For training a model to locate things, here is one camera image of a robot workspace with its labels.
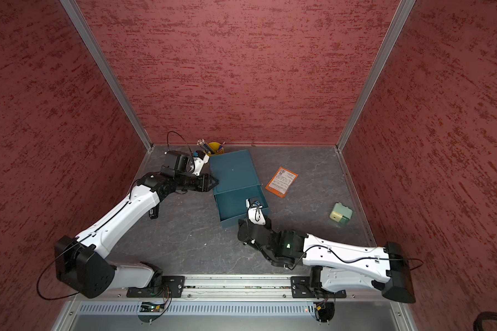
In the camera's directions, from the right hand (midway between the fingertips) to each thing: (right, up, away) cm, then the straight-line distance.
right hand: (246, 224), depth 72 cm
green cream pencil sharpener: (+42, 0, +18) cm, 45 cm away
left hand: (-14, +13, +7) cm, 20 cm away
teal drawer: (-6, +6, +5) cm, 10 cm away
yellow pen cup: (-20, +30, +33) cm, 49 cm away
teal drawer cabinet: (-5, +15, +7) cm, 18 cm away
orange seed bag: (+17, +13, +34) cm, 40 cm away
